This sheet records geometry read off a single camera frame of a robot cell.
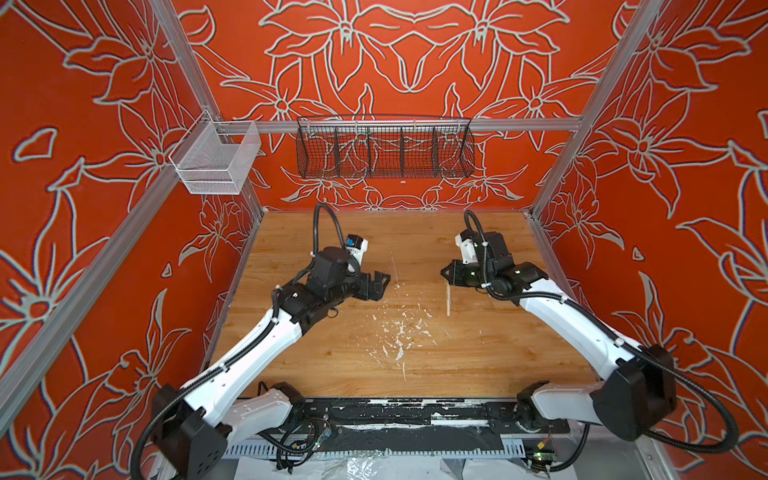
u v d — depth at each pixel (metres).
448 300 0.76
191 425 0.37
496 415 0.74
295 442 0.71
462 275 0.70
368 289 0.64
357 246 0.65
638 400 0.39
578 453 0.68
